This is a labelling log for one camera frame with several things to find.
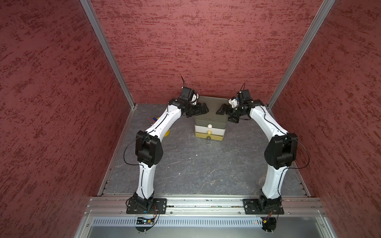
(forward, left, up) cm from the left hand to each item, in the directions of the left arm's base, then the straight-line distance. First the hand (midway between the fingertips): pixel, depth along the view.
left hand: (202, 114), depth 88 cm
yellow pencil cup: (-1, +25, -20) cm, 32 cm away
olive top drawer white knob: (-7, -4, -3) cm, 9 cm away
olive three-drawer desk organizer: (-4, -10, -2) cm, 11 cm away
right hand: (-1, -11, -2) cm, 11 cm away
